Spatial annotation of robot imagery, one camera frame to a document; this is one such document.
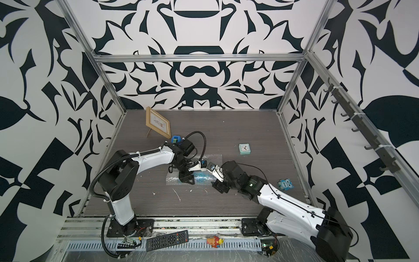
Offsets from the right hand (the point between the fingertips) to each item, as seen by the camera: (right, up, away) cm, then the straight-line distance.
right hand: (216, 171), depth 80 cm
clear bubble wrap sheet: (-22, -4, +3) cm, 22 cm away
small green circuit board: (-38, -29, -8) cm, 49 cm away
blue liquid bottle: (-6, -4, +4) cm, 9 cm away
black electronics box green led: (+22, -30, -10) cm, 38 cm away
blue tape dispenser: (-24, +15, +20) cm, 34 cm away
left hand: (-13, -3, +9) cm, 17 cm away
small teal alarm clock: (+18, +9, +19) cm, 28 cm away
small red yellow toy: (-1, -26, -12) cm, 28 cm away
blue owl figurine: (+36, -8, +5) cm, 37 cm away
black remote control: (-20, -26, -10) cm, 34 cm away
